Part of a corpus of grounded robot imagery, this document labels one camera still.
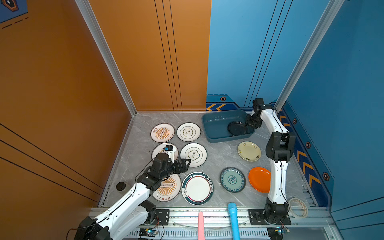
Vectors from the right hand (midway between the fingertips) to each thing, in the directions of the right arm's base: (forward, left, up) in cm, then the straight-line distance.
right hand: (246, 124), depth 104 cm
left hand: (-30, +41, +5) cm, 51 cm away
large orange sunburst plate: (-42, +50, -7) cm, 66 cm away
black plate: (+1, +6, -6) cm, 8 cm away
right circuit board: (-61, -2, -8) cm, 62 cm away
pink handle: (-62, +33, -7) cm, 70 cm away
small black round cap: (-43, +73, +3) cm, 85 cm away
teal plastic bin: (+4, +21, -5) cm, 22 cm away
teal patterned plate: (-36, +14, -6) cm, 39 cm away
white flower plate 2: (-2, +42, -6) cm, 42 cm away
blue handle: (-52, +17, -4) cm, 55 cm away
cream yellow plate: (-18, +1, -6) cm, 19 cm away
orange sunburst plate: (-2, +60, -6) cm, 60 cm away
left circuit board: (-61, +58, -8) cm, 85 cm away
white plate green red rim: (-42, +35, -6) cm, 54 cm away
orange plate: (-36, -1, -6) cm, 37 cm away
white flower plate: (-19, +36, -6) cm, 41 cm away
